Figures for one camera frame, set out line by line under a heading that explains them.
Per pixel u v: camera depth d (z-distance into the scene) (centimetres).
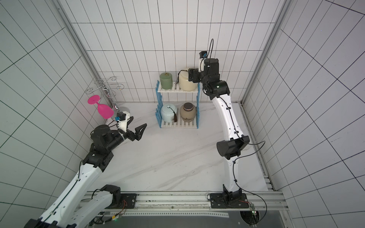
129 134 62
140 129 63
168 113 98
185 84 86
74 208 43
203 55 62
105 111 96
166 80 86
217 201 72
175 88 92
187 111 95
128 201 72
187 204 73
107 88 90
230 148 51
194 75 67
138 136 64
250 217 68
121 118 59
